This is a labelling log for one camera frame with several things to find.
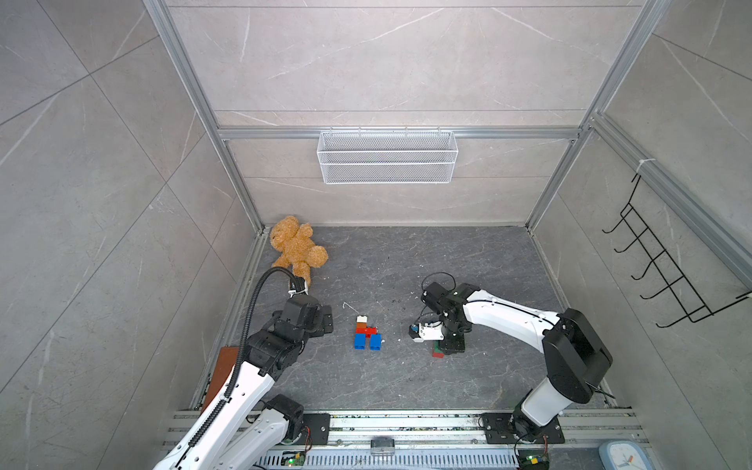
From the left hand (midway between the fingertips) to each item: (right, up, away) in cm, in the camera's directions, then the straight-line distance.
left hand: (313, 308), depth 76 cm
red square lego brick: (+34, -15, +6) cm, 38 cm away
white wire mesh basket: (+20, +48, +24) cm, 58 cm away
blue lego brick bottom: (+16, -13, +12) cm, 24 cm away
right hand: (+39, -12, +9) cm, 42 cm away
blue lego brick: (+11, -13, +12) cm, 21 cm away
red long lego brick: (+14, -9, +11) cm, 20 cm away
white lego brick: (+12, -6, +14) cm, 20 cm away
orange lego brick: (+12, -9, +15) cm, 21 cm away
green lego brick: (+33, -11, +1) cm, 35 cm away
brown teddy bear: (-12, +16, +25) cm, 33 cm away
